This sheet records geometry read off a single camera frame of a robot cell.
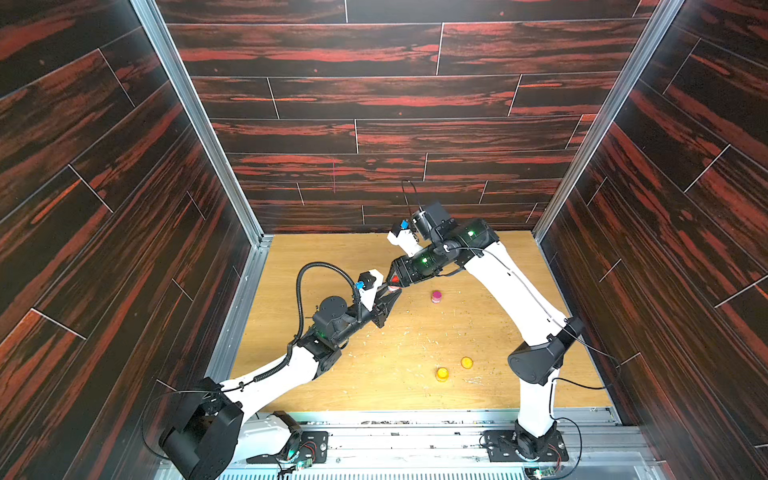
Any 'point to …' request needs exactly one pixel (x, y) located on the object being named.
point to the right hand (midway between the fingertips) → (401, 275)
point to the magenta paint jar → (436, 297)
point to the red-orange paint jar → (394, 289)
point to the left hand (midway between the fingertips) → (397, 289)
